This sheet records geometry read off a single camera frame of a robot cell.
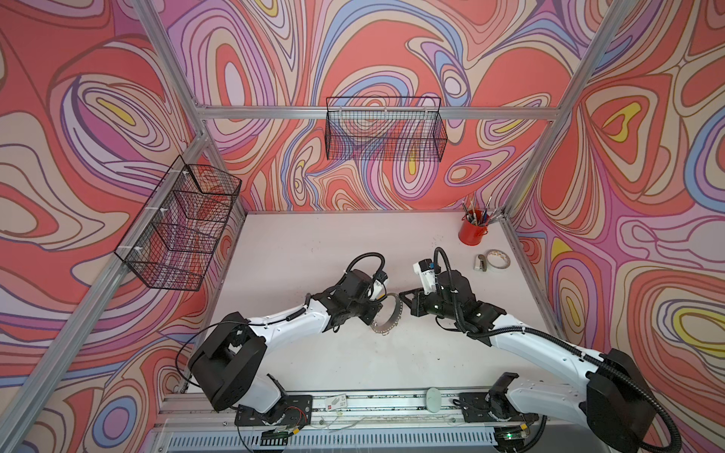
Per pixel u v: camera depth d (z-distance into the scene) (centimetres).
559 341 48
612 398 40
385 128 96
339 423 73
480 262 102
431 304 69
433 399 74
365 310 74
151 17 69
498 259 105
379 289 76
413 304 70
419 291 72
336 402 74
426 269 72
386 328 80
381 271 72
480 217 105
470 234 107
